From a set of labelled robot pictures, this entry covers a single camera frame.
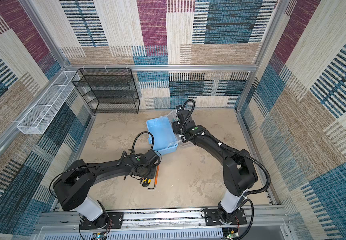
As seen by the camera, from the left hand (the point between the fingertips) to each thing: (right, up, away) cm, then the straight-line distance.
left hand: (152, 171), depth 88 cm
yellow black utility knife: (-1, -4, -3) cm, 6 cm away
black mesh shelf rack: (-36, +52, +23) cm, 67 cm away
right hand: (+16, +28, +1) cm, 32 cm away
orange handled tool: (+3, -1, -1) cm, 3 cm away
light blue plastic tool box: (+3, +21, +14) cm, 25 cm away
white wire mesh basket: (-51, +30, -17) cm, 62 cm away
